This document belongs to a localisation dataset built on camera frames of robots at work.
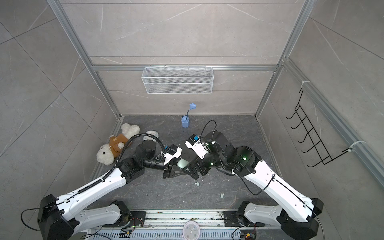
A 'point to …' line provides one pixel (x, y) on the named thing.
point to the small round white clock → (152, 132)
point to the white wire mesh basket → (177, 80)
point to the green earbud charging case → (182, 163)
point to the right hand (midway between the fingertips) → (191, 161)
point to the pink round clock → (191, 230)
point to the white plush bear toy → (107, 153)
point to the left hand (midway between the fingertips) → (188, 165)
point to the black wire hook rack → (319, 148)
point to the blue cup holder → (185, 121)
